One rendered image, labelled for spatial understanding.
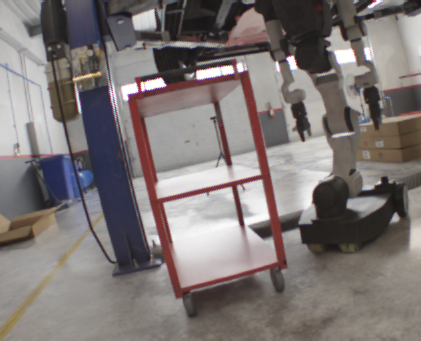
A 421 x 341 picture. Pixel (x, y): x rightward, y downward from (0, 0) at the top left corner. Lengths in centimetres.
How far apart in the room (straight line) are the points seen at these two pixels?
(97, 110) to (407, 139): 311
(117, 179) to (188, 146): 904
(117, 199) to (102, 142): 35
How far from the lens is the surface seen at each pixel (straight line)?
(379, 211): 173
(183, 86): 124
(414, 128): 403
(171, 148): 1102
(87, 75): 209
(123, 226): 211
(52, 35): 232
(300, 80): 1224
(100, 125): 209
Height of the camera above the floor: 65
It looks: 4 degrees down
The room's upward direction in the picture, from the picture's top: 12 degrees counter-clockwise
